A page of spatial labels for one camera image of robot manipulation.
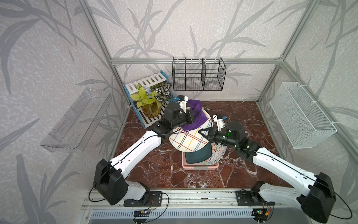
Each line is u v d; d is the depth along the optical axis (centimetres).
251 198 66
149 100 92
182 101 66
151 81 96
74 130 68
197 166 77
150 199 72
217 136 63
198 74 105
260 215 74
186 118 65
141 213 71
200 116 72
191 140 70
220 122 68
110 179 39
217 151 82
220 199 75
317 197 38
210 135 63
